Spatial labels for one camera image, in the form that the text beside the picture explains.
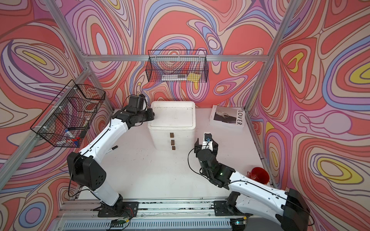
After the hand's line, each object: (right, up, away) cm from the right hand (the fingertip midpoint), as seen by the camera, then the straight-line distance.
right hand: (204, 142), depth 76 cm
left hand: (-28, +16, +8) cm, 33 cm away
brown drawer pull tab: (-18, +4, +4) cm, 19 cm away
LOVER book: (+24, +15, +33) cm, 44 cm away
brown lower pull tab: (-18, -1, +10) cm, 21 cm away
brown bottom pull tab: (-18, -6, +17) cm, 25 cm away
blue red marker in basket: (-60, +3, -13) cm, 61 cm away
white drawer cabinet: (-17, +9, +4) cm, 19 cm away
